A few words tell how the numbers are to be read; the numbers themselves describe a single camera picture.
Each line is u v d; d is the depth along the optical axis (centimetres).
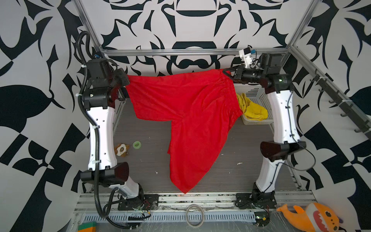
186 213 70
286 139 48
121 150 89
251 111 105
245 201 74
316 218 64
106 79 46
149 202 74
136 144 94
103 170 40
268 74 53
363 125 50
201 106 72
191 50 91
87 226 66
